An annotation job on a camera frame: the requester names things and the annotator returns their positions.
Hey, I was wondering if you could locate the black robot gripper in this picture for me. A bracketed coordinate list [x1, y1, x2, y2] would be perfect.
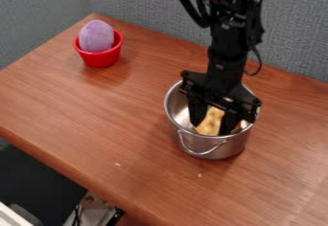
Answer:
[180, 46, 262, 135]

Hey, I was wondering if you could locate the yellow cheese wedge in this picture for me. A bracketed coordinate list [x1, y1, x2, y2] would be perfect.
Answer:
[195, 105, 244, 137]

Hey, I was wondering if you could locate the metal pot with handle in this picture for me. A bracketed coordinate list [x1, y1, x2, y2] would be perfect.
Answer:
[164, 81, 254, 160]

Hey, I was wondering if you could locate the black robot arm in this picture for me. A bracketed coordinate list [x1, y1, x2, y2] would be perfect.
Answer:
[180, 0, 264, 135]

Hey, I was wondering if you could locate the red cup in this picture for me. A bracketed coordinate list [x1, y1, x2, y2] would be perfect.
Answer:
[74, 31, 124, 68]

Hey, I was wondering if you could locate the purple plush egg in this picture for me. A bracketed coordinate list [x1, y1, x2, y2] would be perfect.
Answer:
[78, 19, 114, 53]

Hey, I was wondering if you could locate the grey equipment under table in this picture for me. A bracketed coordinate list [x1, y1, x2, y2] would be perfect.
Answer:
[64, 192, 125, 226]

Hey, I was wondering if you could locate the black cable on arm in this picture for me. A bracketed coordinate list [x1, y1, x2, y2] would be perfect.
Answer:
[244, 46, 264, 77]

